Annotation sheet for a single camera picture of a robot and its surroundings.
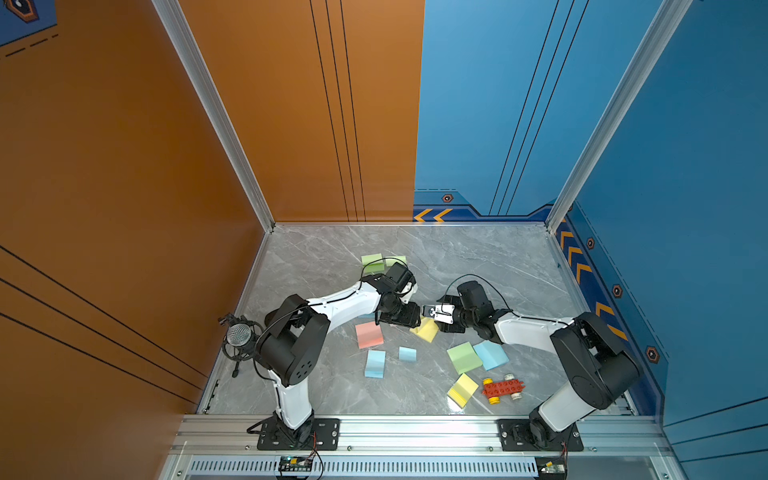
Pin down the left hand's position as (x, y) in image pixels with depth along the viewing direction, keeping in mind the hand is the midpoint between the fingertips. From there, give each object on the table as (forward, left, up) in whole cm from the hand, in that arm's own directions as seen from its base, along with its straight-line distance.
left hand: (414, 318), depth 90 cm
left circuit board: (-36, +29, -5) cm, 47 cm away
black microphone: (-16, +41, +18) cm, 47 cm away
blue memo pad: (-13, +11, -4) cm, 18 cm away
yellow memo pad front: (-20, -12, -3) cm, 23 cm away
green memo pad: (+21, +15, -2) cm, 26 cm away
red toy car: (-20, -21, -2) cm, 29 cm away
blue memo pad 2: (-10, -22, -3) cm, 24 cm away
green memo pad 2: (-11, -14, -3) cm, 18 cm away
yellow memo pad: (-2, -4, -2) cm, 5 cm away
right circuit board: (-36, -32, -6) cm, 48 cm away
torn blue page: (-10, +2, -4) cm, 11 cm away
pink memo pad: (-4, +14, -3) cm, 15 cm away
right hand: (+5, -8, -1) cm, 10 cm away
